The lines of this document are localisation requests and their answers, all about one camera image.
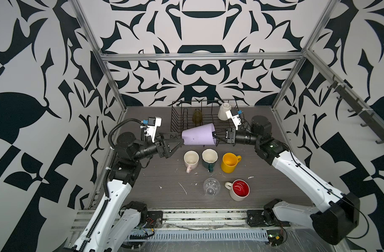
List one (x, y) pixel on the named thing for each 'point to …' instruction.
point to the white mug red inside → (239, 189)
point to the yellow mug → (229, 161)
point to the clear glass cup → (211, 186)
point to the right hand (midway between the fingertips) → (214, 135)
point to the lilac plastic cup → (201, 135)
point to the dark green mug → (209, 157)
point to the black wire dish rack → (185, 114)
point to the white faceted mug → (224, 107)
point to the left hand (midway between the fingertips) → (181, 135)
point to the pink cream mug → (191, 158)
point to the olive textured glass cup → (197, 116)
